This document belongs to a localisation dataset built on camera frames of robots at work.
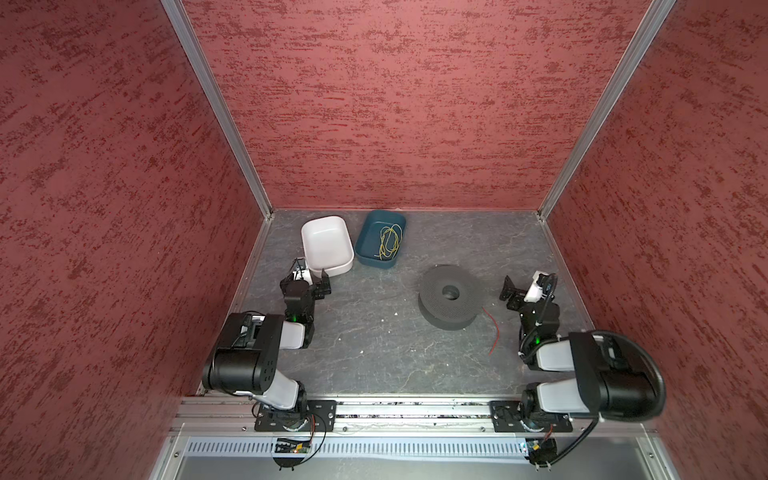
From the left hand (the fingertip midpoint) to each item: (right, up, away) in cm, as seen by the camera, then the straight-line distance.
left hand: (309, 274), depth 93 cm
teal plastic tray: (+18, +11, +17) cm, 27 cm away
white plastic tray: (+3, +10, +11) cm, 15 cm away
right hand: (+65, -2, -4) cm, 66 cm away
